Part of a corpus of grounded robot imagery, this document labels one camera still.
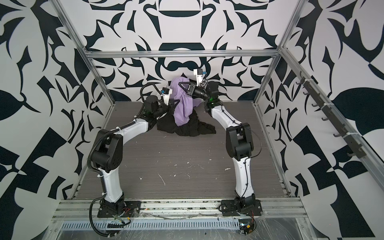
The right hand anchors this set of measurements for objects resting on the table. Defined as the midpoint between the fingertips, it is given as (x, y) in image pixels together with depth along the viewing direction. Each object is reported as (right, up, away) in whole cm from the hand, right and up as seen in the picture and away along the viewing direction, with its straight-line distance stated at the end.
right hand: (178, 84), depth 79 cm
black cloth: (-10, -21, +20) cm, 31 cm away
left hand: (0, -5, +9) cm, 10 cm away
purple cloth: (+3, -9, +8) cm, 12 cm away
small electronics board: (+33, -68, -8) cm, 76 cm away
